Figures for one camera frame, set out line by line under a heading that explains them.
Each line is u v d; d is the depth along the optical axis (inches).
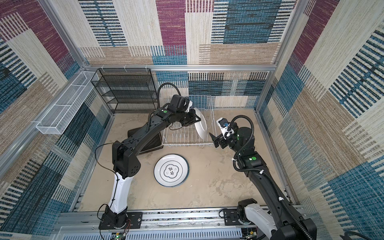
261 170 19.5
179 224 28.7
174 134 31.3
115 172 22.4
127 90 43.6
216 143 27.0
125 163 21.1
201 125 33.5
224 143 26.5
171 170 34.4
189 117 30.0
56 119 28.0
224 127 24.5
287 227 15.1
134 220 28.8
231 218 28.7
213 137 26.9
